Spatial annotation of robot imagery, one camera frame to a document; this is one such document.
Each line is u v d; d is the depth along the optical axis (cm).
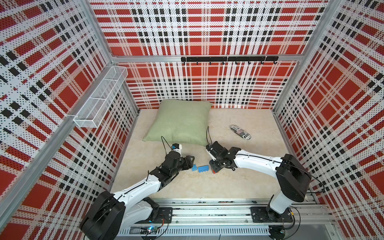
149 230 69
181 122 96
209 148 68
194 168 88
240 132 104
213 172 86
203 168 88
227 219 73
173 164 65
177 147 77
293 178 45
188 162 76
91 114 93
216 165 77
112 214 41
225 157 64
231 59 89
